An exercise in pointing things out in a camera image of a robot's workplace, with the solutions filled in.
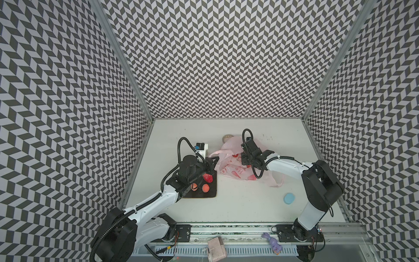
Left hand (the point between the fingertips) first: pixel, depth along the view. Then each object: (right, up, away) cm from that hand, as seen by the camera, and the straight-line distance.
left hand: (219, 159), depth 78 cm
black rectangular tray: (-4, -18, +6) cm, 19 cm away
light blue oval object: (+35, -20, +2) cm, 40 cm away
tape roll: (+5, +10, +29) cm, 31 cm away
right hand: (+16, -3, +15) cm, 22 cm away
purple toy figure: (+24, -35, -11) cm, 44 cm away
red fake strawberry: (-6, -11, +8) cm, 15 cm away
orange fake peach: (-7, -16, +5) cm, 18 cm away
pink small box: (-2, -35, -14) cm, 37 cm away
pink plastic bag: (+5, -2, +13) cm, 14 cm away
